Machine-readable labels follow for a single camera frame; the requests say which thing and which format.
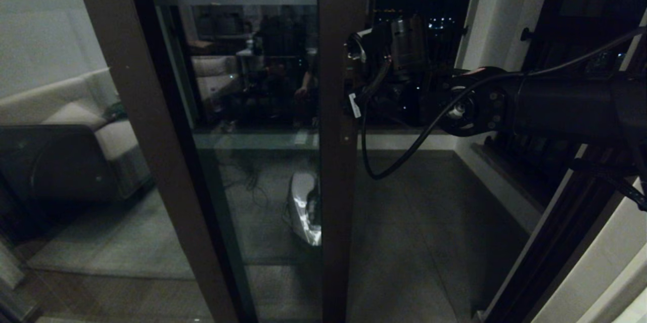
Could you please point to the brown framed sliding glass door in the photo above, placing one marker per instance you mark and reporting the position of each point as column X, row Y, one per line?
column 336, row 201

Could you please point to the white sofa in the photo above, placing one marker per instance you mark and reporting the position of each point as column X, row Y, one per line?
column 76, row 116

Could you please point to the black balcony railing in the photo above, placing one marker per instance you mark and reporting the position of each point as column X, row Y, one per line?
column 440, row 35

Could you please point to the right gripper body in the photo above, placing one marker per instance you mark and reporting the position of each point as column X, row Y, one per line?
column 399, row 95

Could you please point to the grey rug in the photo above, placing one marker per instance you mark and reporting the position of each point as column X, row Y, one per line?
column 116, row 247

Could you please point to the brown framed fixed glass panel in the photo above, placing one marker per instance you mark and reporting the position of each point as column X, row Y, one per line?
column 172, row 171

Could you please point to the dark grey box furniture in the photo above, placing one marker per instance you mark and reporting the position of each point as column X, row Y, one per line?
column 50, row 166

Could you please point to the brown stone side sill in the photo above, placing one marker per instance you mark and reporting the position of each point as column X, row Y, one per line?
column 505, row 176

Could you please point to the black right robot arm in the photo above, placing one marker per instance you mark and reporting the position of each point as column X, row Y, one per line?
column 566, row 105

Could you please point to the brown stone balcony sill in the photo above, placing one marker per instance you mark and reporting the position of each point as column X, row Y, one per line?
column 404, row 132

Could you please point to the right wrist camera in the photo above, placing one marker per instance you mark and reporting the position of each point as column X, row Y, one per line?
column 371, row 42

